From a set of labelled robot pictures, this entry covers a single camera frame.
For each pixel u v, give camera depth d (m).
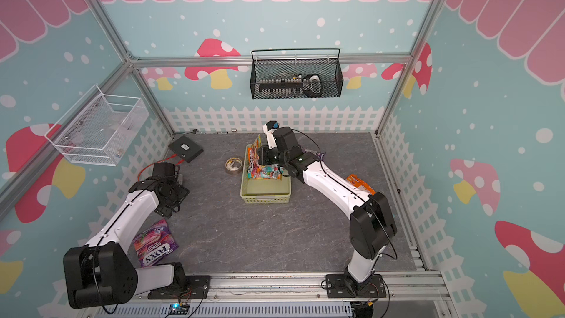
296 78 0.92
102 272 0.41
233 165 1.06
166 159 1.11
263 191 0.96
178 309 0.73
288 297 0.74
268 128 0.72
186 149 1.12
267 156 0.72
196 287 0.74
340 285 0.74
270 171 0.98
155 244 0.81
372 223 0.45
